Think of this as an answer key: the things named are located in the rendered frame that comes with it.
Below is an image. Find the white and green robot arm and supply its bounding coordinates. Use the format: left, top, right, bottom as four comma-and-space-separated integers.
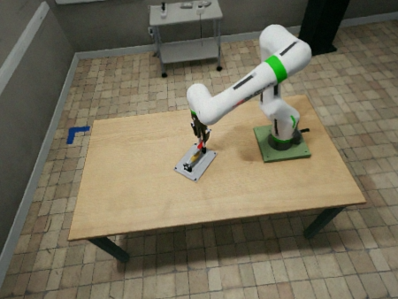
187, 25, 311, 150

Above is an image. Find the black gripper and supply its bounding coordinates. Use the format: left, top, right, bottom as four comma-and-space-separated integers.
190, 121, 211, 147

